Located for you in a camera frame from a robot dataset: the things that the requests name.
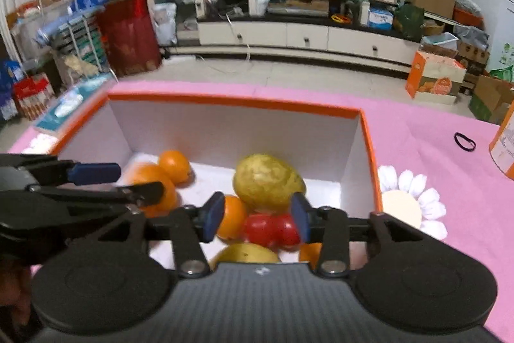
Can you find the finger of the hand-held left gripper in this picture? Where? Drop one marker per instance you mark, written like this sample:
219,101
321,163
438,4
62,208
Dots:
140,193
94,173

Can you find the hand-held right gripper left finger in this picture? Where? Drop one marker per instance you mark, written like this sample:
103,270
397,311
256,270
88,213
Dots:
213,216

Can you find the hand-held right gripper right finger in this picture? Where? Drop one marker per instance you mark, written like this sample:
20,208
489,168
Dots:
301,216

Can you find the red cherry tomato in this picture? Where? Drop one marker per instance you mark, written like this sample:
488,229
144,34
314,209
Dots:
259,230
289,230

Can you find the large orange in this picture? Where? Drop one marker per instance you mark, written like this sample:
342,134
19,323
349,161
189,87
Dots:
146,175

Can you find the small tangerine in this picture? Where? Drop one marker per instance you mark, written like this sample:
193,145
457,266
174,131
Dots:
309,252
233,216
174,166

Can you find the orange cardboard box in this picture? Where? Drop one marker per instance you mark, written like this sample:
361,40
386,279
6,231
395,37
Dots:
241,126

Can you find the white daisy coaster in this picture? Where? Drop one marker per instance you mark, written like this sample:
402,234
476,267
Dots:
401,206
40,144

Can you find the teal tissue pack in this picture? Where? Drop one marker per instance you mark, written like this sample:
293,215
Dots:
68,106

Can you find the red and white carton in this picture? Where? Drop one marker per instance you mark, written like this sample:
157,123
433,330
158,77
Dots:
34,96

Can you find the red bag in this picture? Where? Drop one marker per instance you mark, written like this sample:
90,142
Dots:
128,33

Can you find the white plastic sack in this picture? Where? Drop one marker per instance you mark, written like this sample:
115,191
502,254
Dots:
165,23

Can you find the white television cabinet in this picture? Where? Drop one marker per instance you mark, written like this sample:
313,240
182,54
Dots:
305,35

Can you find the orange fruit carton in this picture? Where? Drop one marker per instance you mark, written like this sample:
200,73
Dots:
435,80

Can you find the blue and white tissue box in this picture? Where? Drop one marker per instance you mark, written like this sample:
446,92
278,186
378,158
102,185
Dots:
379,18

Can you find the orange and white canister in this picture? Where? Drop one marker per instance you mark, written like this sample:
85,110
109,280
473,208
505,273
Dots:
504,150

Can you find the dark green bag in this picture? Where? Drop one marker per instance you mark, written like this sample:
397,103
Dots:
408,21

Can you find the brown cardboard box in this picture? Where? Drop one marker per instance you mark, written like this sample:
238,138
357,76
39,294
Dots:
492,98

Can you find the white fridge with leaf print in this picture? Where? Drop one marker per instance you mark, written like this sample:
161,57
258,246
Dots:
496,25

